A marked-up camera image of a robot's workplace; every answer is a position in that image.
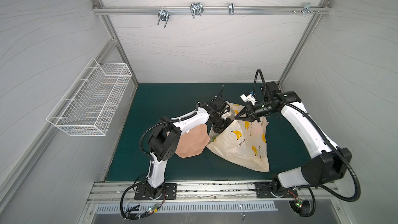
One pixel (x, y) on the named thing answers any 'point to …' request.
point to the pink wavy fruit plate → (193, 142)
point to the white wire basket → (89, 106)
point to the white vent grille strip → (184, 207)
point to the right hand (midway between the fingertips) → (238, 115)
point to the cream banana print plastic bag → (243, 141)
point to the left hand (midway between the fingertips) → (234, 130)
